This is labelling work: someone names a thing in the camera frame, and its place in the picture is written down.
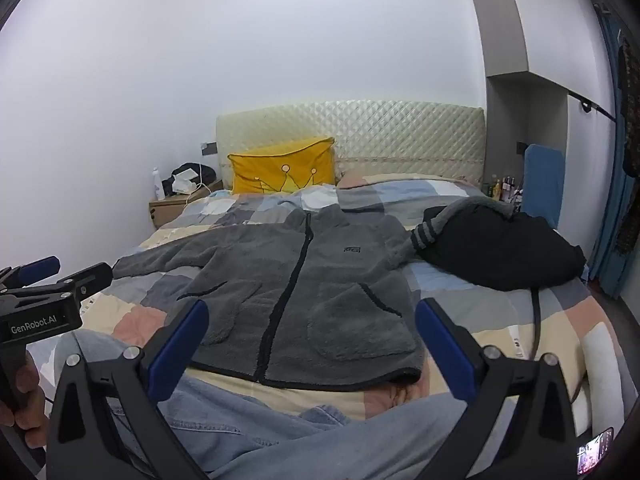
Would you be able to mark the dark patterned hanging garment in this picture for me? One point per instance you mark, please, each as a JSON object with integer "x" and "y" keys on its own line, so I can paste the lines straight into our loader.
{"x": 631, "y": 110}

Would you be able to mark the row of small bottles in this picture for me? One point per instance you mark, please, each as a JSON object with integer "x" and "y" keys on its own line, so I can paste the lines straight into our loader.
{"x": 502, "y": 187}

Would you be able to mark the person's left hand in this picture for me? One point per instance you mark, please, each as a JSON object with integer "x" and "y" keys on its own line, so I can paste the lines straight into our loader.
{"x": 27, "y": 390}

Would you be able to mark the person's blue denim jeans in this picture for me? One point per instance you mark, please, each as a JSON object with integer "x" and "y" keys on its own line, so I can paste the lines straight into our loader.
{"x": 250, "y": 435}

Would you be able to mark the grey fleece zip jacket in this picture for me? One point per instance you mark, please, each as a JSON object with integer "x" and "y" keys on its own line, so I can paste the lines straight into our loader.
{"x": 310, "y": 285}

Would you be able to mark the wooden nightstand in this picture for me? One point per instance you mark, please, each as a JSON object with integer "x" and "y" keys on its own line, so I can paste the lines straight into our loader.
{"x": 167, "y": 210}

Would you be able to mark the cream quilted headboard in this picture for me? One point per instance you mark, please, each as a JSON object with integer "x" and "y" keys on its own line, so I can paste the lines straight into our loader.
{"x": 400, "y": 135}

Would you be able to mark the blue curtain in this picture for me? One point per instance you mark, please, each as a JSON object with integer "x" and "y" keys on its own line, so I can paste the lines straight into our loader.
{"x": 612, "y": 210}

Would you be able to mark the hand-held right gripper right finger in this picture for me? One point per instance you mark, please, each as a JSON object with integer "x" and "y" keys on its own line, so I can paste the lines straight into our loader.
{"x": 445, "y": 350}

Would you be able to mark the black jacket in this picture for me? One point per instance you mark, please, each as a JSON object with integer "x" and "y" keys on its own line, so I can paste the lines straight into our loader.
{"x": 500, "y": 255}

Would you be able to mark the black wall socket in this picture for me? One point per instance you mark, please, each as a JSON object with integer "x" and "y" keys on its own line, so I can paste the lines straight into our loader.
{"x": 520, "y": 148}
{"x": 209, "y": 148}

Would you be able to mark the white bottle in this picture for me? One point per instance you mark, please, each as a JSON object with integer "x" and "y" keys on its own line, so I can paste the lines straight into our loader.
{"x": 158, "y": 187}

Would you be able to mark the blue towel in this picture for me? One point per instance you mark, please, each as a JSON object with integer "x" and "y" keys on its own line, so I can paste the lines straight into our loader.
{"x": 542, "y": 185}

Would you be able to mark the yellow crown pillow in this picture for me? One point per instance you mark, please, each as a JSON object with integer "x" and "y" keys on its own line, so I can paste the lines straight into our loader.
{"x": 270, "y": 165}

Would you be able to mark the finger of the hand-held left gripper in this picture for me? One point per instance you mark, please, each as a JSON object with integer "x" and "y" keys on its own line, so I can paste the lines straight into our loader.
{"x": 87, "y": 277}
{"x": 35, "y": 269}

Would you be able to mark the black clothes rod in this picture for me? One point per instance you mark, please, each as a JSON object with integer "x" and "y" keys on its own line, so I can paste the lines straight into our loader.
{"x": 590, "y": 105}

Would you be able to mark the smartphone with lit screen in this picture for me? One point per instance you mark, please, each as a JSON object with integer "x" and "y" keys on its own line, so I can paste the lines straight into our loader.
{"x": 595, "y": 452}

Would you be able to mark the black bag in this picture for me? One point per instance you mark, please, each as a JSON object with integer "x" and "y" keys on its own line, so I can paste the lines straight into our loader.
{"x": 192, "y": 169}

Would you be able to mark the patchwork checked duvet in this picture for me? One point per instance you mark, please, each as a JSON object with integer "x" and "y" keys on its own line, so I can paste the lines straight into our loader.
{"x": 480, "y": 305}

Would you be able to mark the white box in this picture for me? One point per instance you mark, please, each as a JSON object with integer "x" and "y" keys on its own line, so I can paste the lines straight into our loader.
{"x": 182, "y": 182}

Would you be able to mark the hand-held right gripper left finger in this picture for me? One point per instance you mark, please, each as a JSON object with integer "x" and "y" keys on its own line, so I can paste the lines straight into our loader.
{"x": 180, "y": 345}

